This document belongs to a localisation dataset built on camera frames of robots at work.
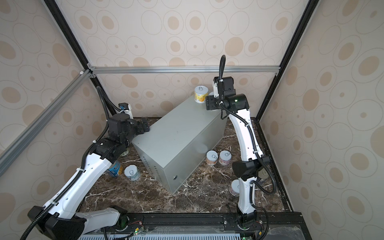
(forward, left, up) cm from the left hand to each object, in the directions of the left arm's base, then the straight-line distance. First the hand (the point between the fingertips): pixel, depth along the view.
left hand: (142, 116), depth 70 cm
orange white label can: (-5, -35, -31) cm, 47 cm away
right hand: (+12, -35, 0) cm, 37 cm away
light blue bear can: (-15, +11, -31) cm, 36 cm away
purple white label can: (-23, -46, -31) cm, 60 cm away
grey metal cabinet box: (-17, -16, -2) cm, 24 cm away
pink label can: (-5, -43, -31) cm, 54 cm away
